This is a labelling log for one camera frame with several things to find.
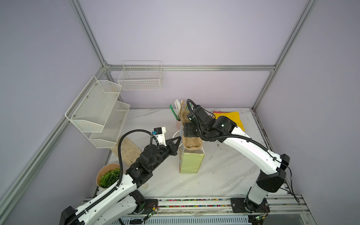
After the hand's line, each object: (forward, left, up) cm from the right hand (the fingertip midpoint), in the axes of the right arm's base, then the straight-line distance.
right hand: (186, 129), depth 70 cm
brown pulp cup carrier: (-5, -1, -6) cm, 8 cm away
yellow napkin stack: (+35, -39, -29) cm, 60 cm away
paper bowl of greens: (-18, +42, -17) cm, 49 cm away
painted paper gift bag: (-12, -2, -11) cm, 16 cm away
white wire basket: (+45, +33, +4) cm, 56 cm away
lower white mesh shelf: (+5, +50, -17) cm, 53 cm away
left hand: (-5, +3, -2) cm, 6 cm away
